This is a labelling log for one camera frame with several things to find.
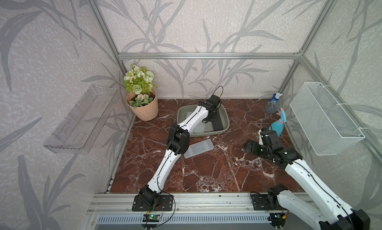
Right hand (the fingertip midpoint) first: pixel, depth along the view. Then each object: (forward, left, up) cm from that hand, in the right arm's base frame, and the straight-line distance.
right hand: (250, 146), depth 81 cm
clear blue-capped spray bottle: (+39, -29, -11) cm, 50 cm away
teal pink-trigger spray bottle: (+15, -22, -2) cm, 26 cm away
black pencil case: (+22, +16, -10) cm, 29 cm away
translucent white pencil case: (+18, +28, -10) cm, 35 cm away
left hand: (+25, +19, -7) cm, 32 cm away
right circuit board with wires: (-32, -10, -15) cm, 36 cm away
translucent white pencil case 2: (+5, +29, -12) cm, 31 cm away
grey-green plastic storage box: (+31, +40, -6) cm, 51 cm away
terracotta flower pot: (+25, +64, 0) cm, 68 cm away
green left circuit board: (-31, +52, -12) cm, 61 cm away
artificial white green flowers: (+35, +64, +17) cm, 75 cm away
